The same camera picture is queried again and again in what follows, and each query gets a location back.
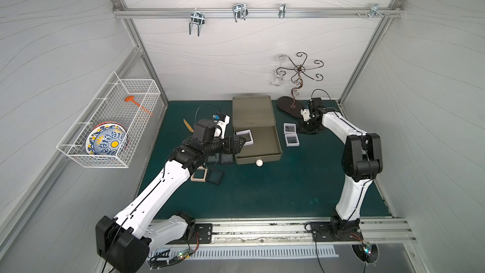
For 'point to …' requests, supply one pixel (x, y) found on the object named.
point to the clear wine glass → (280, 59)
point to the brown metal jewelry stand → (290, 105)
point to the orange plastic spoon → (131, 98)
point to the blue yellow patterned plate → (106, 138)
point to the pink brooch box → (199, 174)
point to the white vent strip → (173, 253)
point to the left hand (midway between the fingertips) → (237, 139)
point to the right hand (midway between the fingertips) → (302, 128)
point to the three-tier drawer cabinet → (256, 113)
